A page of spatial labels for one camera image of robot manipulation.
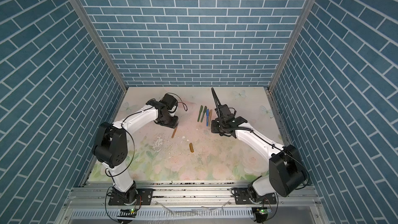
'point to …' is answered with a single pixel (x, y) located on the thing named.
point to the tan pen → (210, 116)
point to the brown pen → (174, 130)
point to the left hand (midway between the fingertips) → (174, 124)
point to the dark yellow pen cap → (191, 147)
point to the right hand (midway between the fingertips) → (211, 125)
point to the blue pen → (207, 117)
